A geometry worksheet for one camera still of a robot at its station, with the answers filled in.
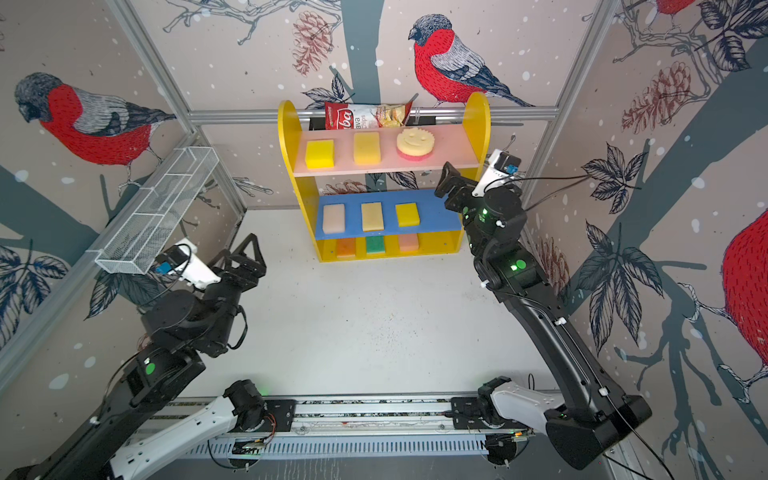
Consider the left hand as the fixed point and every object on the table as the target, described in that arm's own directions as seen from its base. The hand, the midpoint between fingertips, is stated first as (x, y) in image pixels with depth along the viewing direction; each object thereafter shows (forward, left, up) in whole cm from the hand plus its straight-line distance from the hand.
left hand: (241, 243), depth 57 cm
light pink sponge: (+30, -10, -25) cm, 40 cm away
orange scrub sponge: (+29, -13, -40) cm, 51 cm away
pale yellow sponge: (+32, -23, -27) cm, 48 cm away
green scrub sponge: (+29, -24, -39) cm, 54 cm away
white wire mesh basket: (+20, +33, -11) cm, 41 cm away
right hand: (+14, -42, +6) cm, 45 cm away
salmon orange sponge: (+30, -36, -39) cm, 61 cm away
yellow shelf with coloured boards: (+32, -47, -34) cm, 67 cm away
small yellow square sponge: (+32, -35, -26) cm, 55 cm away
